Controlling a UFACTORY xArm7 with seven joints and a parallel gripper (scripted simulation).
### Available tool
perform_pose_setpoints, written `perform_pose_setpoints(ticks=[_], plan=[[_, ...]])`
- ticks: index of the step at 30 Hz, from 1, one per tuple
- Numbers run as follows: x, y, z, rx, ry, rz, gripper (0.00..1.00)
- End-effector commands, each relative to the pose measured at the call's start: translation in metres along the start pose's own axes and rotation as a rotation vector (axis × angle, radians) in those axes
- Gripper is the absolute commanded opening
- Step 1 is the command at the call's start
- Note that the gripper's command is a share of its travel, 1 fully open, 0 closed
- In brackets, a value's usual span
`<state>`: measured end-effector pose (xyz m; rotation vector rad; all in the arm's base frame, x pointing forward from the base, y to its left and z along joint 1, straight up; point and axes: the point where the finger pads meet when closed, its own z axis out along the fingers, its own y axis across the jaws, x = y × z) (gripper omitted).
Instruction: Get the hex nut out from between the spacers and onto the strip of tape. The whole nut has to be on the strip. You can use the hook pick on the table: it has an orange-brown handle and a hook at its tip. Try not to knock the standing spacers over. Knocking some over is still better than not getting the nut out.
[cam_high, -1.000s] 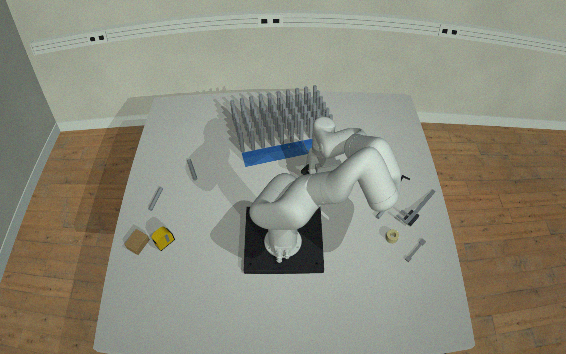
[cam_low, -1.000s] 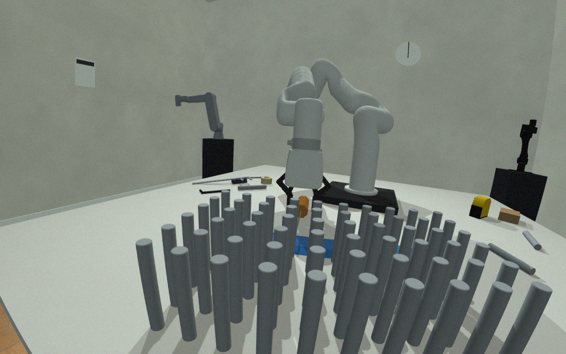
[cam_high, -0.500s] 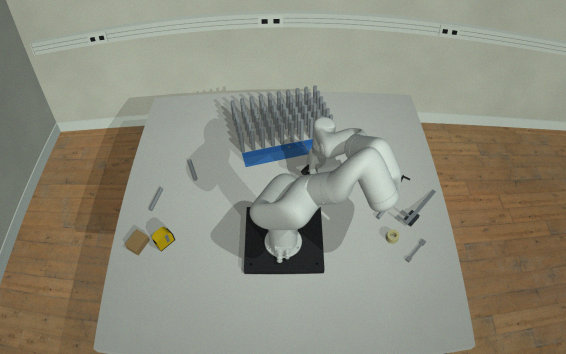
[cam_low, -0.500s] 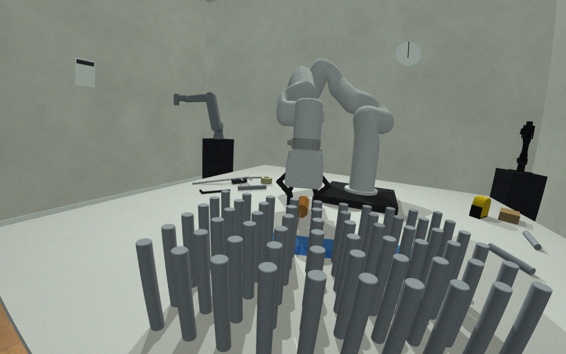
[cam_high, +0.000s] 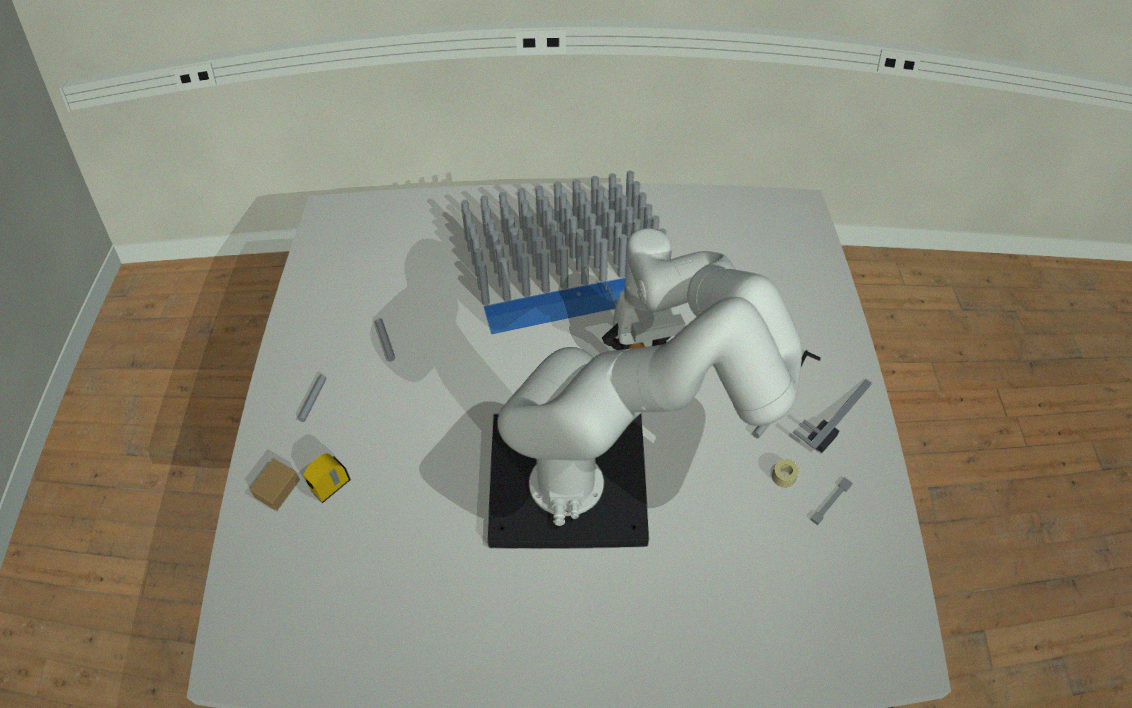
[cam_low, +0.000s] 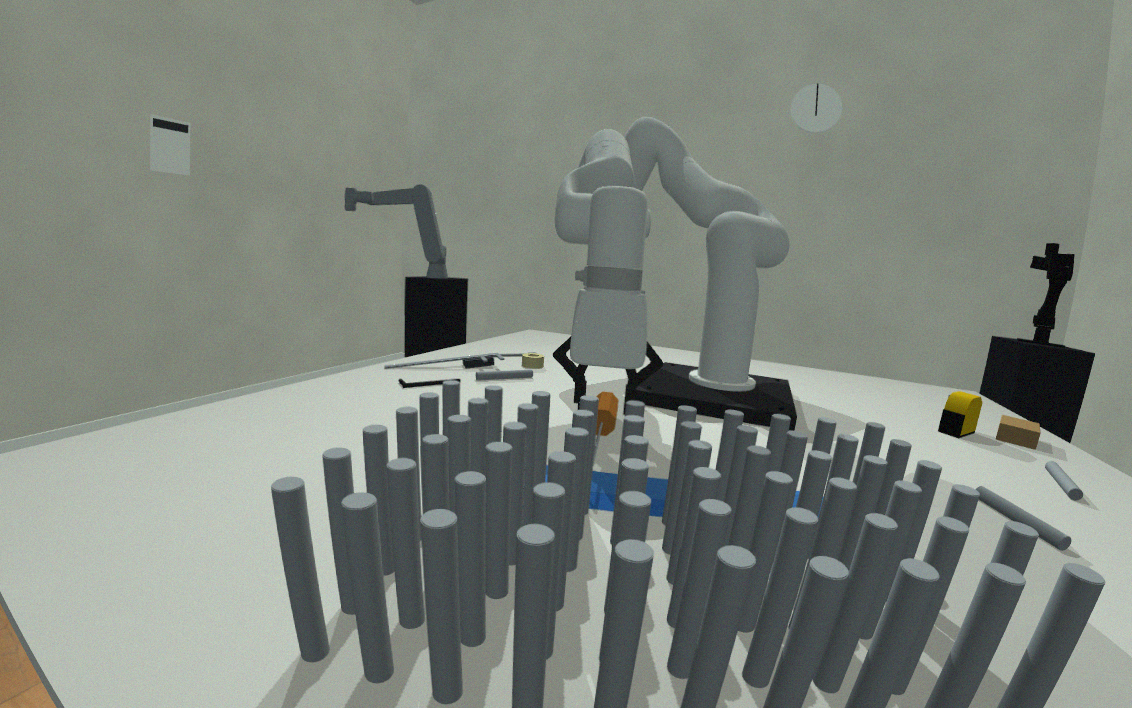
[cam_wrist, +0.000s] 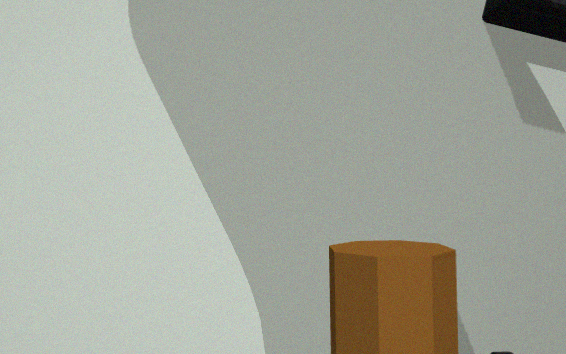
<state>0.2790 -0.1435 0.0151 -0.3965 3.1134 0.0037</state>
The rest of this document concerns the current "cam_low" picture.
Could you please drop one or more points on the brown cardboard box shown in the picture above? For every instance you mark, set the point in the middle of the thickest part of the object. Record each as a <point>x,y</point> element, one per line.
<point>1018,431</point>

